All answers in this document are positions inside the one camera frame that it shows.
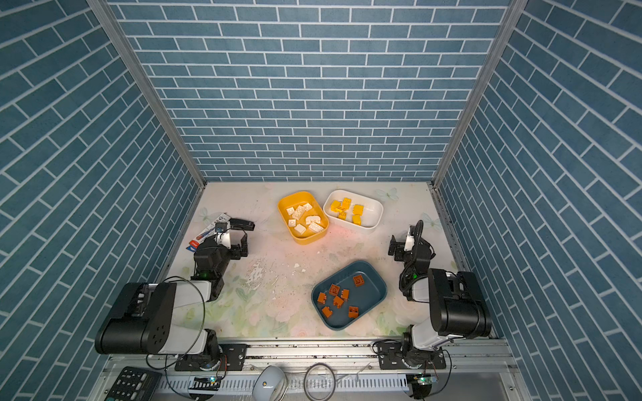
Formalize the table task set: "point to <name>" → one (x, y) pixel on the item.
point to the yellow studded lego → (342, 215)
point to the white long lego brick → (316, 228)
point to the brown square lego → (353, 312)
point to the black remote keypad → (135, 384)
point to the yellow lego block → (357, 220)
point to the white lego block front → (300, 228)
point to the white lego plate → (298, 213)
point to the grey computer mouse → (270, 385)
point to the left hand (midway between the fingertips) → (233, 233)
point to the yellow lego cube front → (358, 209)
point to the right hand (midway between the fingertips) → (407, 234)
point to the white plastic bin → (373, 212)
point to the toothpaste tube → (193, 244)
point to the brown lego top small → (359, 281)
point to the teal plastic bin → (347, 294)
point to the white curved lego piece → (313, 218)
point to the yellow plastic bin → (303, 217)
